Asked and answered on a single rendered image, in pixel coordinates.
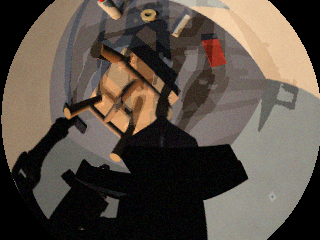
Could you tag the brown wooden stool legs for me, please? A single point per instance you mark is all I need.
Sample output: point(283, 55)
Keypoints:
point(103, 52)

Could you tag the white glue bottle with red cap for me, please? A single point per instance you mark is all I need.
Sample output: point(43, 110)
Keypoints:
point(110, 7)

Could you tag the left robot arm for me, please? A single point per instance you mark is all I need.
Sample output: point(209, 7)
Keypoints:
point(76, 209)

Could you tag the beige roll of masking tape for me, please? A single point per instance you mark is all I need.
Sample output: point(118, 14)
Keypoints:
point(147, 17)

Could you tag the flat red block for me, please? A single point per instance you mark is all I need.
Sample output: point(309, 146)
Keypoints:
point(214, 52)

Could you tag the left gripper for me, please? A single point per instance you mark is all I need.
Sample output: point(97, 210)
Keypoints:
point(96, 199)

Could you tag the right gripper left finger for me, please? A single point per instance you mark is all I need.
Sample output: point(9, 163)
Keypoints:
point(148, 136)

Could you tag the cream cylinder with dark end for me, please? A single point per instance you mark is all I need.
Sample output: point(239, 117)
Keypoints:
point(181, 25)

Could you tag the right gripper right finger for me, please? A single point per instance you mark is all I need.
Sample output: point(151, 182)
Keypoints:
point(175, 137)

